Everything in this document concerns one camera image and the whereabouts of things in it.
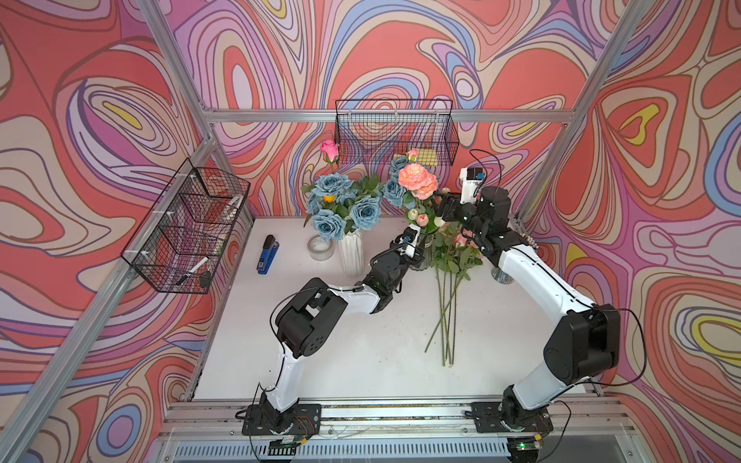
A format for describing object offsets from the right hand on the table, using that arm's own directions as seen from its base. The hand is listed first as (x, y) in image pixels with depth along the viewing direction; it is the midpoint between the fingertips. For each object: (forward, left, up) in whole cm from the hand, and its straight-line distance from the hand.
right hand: (437, 200), depth 81 cm
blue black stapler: (+9, +58, -29) cm, 65 cm away
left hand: (-5, +4, -9) cm, 10 cm away
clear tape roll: (+9, +40, -30) cm, 51 cm away
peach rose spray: (+2, -12, -28) cm, 31 cm away
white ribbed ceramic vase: (-5, +26, -17) cm, 32 cm away
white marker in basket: (-18, +65, -5) cm, 68 cm away
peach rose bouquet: (-2, +4, -2) cm, 5 cm away
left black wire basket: (-8, +72, -4) cm, 72 cm away
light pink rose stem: (-1, -6, -27) cm, 28 cm away
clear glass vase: (-1, +1, -17) cm, 17 cm away
